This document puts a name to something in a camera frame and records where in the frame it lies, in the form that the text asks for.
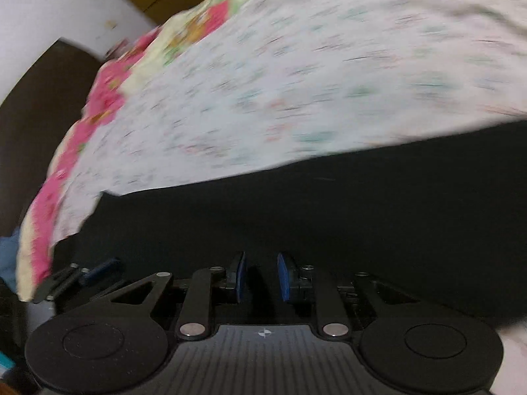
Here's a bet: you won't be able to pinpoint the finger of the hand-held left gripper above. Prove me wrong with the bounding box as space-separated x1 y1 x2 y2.
79 257 123 285
32 263 83 303

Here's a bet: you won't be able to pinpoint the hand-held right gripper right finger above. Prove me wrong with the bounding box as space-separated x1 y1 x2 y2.
277 252 441 338

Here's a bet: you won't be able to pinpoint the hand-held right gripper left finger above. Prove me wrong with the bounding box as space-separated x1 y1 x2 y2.
88 252 248 340

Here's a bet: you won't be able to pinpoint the black pants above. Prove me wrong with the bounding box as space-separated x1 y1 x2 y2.
49 121 527 332

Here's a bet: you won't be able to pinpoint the blue cloth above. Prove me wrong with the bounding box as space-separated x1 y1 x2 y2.
0 228 22 282

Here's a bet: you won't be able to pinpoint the dark brown headboard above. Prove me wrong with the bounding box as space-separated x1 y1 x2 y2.
0 37 105 239

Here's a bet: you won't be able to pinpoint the pink strawberry printed blanket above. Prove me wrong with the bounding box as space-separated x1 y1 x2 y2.
16 0 289 302

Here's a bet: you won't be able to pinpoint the white floral bed sheet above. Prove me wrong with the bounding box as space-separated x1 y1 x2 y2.
53 0 527 244

